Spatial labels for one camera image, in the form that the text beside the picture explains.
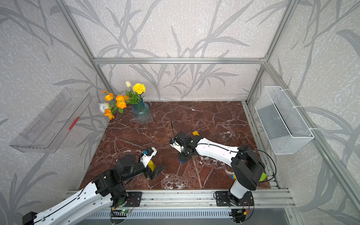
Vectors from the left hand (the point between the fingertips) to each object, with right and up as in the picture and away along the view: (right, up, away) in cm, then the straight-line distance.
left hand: (160, 162), depth 73 cm
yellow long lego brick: (+20, +11, +26) cm, 35 cm away
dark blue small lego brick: (+11, 0, +1) cm, 11 cm away
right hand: (+11, +1, +12) cm, 16 cm away
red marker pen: (-42, +21, -5) cm, 47 cm away
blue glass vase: (-19, +26, +26) cm, 41 cm away
